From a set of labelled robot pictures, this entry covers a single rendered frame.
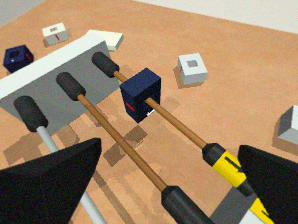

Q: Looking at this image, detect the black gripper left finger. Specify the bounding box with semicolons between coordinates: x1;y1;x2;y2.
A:
0;138;102;224

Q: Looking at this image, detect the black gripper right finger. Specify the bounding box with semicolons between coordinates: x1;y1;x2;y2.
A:
237;145;298;224

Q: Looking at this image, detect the white flat block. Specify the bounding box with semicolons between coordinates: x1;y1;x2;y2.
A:
86;30;124;51

